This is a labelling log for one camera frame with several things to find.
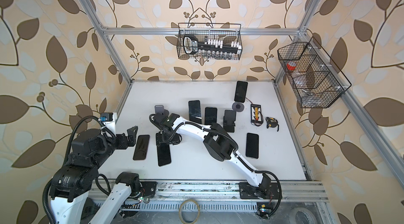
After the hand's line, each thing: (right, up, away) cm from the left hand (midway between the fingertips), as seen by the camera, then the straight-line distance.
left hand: (126, 126), depth 64 cm
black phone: (+9, -19, +22) cm, 30 cm away
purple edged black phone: (+59, -15, +24) cm, 65 cm away
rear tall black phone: (+54, +16, +33) cm, 65 cm away
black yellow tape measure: (+73, -4, +32) cm, 80 cm away
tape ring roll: (+22, -39, +4) cm, 45 cm away
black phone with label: (+26, +3, +25) cm, 36 cm away
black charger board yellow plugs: (+65, 0, +36) cm, 74 cm away
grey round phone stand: (+3, +4, +36) cm, 36 cm away
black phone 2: (+35, +2, +22) cm, 41 cm away
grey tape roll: (+77, -38, +2) cm, 86 cm away
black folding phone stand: (+46, -2, +28) cm, 53 cm away
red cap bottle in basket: (+80, +30, +24) cm, 89 cm away
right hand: (+8, -15, +23) cm, 29 cm away
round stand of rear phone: (+54, +5, +42) cm, 68 cm away
